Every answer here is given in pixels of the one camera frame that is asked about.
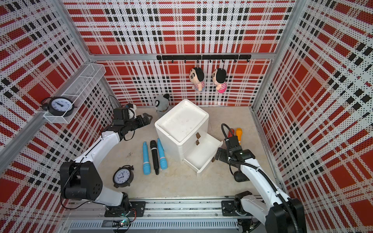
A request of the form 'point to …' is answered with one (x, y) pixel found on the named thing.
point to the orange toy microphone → (238, 133)
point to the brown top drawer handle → (198, 135)
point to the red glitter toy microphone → (229, 133)
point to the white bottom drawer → (204, 154)
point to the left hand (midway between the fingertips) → (149, 118)
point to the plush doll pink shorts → (223, 88)
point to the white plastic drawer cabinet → (184, 131)
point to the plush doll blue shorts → (202, 90)
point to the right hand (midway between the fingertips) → (226, 157)
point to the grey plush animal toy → (161, 102)
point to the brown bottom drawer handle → (213, 159)
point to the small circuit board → (123, 223)
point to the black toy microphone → (154, 150)
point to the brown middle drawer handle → (197, 142)
